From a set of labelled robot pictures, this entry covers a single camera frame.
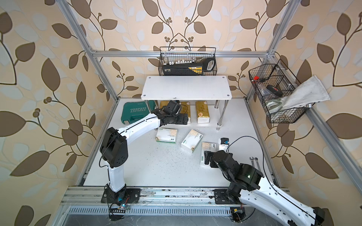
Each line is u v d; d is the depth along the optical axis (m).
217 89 0.79
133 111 1.07
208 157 0.65
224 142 0.63
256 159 0.87
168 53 0.91
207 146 0.87
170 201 0.74
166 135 0.93
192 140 0.92
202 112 0.94
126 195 0.72
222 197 0.73
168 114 0.68
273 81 0.85
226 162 0.51
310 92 0.59
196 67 0.81
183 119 0.81
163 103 1.02
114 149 0.49
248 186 0.47
